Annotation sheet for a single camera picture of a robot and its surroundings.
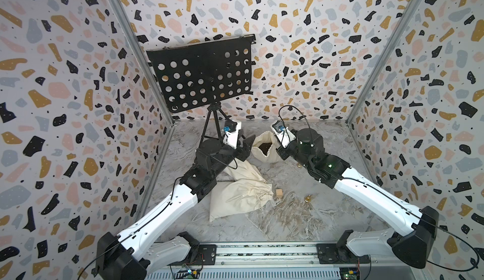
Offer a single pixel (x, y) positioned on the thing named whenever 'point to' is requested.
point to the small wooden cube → (279, 193)
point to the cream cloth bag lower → (247, 191)
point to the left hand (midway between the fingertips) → (250, 133)
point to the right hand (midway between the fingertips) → (277, 133)
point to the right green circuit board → (349, 274)
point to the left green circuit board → (188, 274)
